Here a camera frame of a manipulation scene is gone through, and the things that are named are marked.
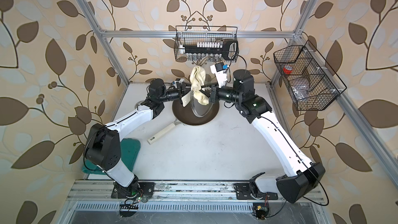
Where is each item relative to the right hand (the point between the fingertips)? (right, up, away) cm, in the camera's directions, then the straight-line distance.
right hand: (199, 88), depth 64 cm
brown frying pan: (-11, -15, +34) cm, 38 cm away
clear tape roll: (-44, -8, +41) cm, 61 cm away
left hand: (-2, +1, +7) cm, 8 cm away
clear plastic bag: (+48, -1, +9) cm, 49 cm away
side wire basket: (+54, +1, +10) cm, 55 cm away
